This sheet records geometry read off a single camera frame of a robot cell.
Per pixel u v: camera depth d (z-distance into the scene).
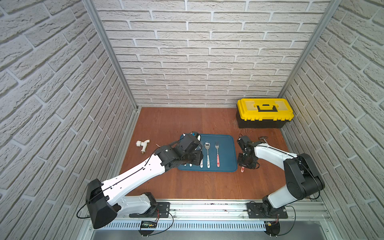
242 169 0.87
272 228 0.70
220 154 0.93
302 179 0.45
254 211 0.74
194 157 0.64
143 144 0.96
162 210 0.73
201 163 0.88
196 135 0.67
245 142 0.75
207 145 0.95
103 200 0.38
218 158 0.91
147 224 0.72
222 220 0.74
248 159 0.76
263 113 0.95
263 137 1.00
